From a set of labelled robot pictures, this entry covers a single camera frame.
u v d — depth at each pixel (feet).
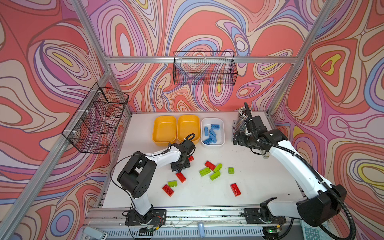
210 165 2.98
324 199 1.25
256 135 1.85
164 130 3.52
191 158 3.04
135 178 1.52
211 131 3.50
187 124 3.45
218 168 2.90
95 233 2.19
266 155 1.92
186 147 2.43
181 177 2.83
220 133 3.44
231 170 2.89
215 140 3.31
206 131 3.52
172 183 2.82
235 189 2.64
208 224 2.38
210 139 3.32
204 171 2.89
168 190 2.65
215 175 2.82
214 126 3.54
